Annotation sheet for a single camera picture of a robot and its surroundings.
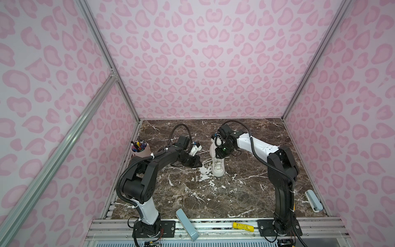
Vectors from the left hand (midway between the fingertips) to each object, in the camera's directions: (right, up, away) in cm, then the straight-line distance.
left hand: (202, 163), depth 89 cm
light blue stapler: (+57, -18, -12) cm, 61 cm away
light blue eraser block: (-10, -22, -16) cm, 29 cm away
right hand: (+11, +5, +3) cm, 12 cm away
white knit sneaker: (+9, 0, -3) cm, 9 cm away
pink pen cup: (-33, +6, +1) cm, 34 cm away
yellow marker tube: (+18, -26, -17) cm, 36 cm away
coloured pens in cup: (-37, +10, +1) cm, 38 cm away
